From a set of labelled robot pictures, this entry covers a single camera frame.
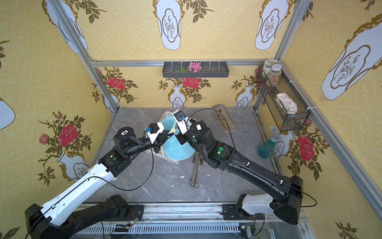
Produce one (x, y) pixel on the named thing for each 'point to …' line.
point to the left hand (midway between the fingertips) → (167, 129)
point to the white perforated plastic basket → (160, 155)
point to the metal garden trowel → (197, 163)
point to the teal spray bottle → (266, 150)
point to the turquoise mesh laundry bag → (172, 147)
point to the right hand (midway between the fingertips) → (182, 117)
